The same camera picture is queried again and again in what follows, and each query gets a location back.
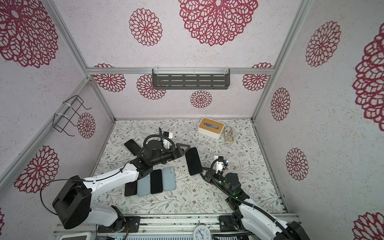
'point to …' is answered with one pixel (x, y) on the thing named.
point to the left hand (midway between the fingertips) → (187, 150)
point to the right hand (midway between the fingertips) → (196, 167)
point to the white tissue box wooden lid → (211, 125)
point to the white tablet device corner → (85, 236)
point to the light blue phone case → (143, 186)
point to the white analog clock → (202, 232)
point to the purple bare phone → (156, 181)
